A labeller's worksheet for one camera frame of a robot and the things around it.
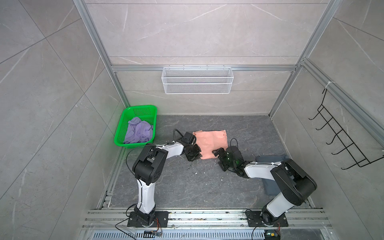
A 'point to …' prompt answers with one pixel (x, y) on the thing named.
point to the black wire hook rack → (350, 147)
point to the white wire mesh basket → (195, 80)
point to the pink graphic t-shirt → (209, 141)
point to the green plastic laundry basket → (147, 113)
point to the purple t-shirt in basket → (138, 131)
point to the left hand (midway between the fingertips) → (203, 152)
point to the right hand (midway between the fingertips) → (213, 155)
